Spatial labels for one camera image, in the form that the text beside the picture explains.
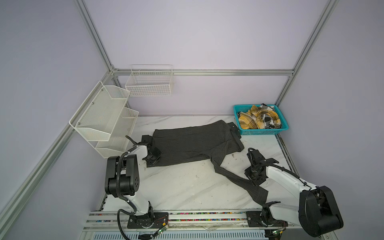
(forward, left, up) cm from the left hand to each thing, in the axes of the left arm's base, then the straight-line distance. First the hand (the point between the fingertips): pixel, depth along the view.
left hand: (160, 158), depth 95 cm
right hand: (-12, -53, +1) cm, 55 cm away
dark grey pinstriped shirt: (+12, -11, -1) cm, 17 cm away
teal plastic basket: (+22, -86, +8) cm, 89 cm away
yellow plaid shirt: (+30, -73, +9) cm, 79 cm away
